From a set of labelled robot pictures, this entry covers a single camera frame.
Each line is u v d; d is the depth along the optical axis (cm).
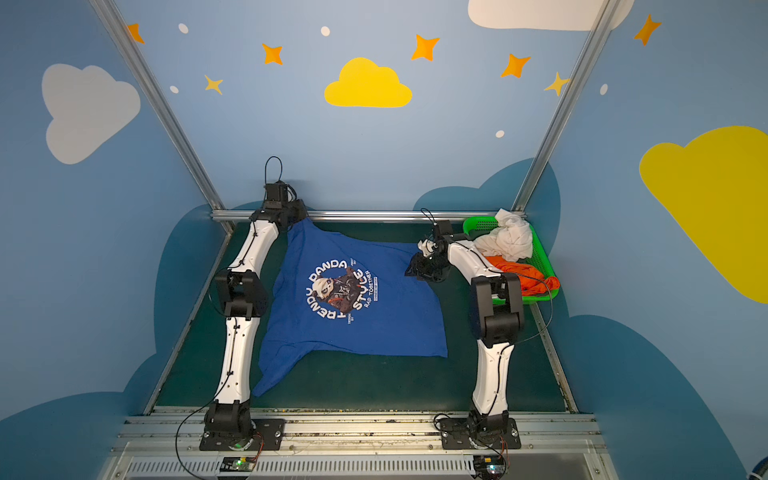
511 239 105
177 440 69
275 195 86
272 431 75
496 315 56
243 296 69
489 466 72
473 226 114
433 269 86
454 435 75
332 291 101
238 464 71
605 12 69
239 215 115
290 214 92
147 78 79
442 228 82
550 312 90
